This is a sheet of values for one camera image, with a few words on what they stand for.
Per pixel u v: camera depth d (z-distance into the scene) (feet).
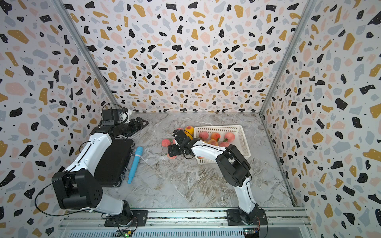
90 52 2.85
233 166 1.69
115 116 2.20
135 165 2.95
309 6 2.33
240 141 3.38
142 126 2.53
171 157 3.04
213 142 3.24
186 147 2.30
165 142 3.20
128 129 2.37
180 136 2.40
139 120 2.51
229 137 3.28
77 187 1.38
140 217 2.44
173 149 2.68
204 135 3.36
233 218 2.40
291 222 2.44
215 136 3.37
